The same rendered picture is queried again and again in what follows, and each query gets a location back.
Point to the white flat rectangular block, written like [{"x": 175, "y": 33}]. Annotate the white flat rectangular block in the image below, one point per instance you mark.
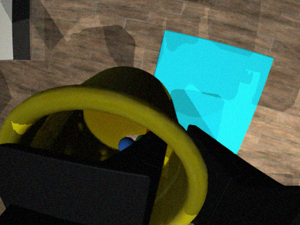
[{"x": 14, "y": 30}]

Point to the yellow cup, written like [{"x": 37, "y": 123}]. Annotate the yellow cup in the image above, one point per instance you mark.
[{"x": 89, "y": 119}]

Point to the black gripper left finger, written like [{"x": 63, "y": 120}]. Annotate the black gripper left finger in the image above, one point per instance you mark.
[{"x": 119, "y": 190}]

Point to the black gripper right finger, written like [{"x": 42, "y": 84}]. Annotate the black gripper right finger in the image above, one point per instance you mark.
[{"x": 240, "y": 194}]

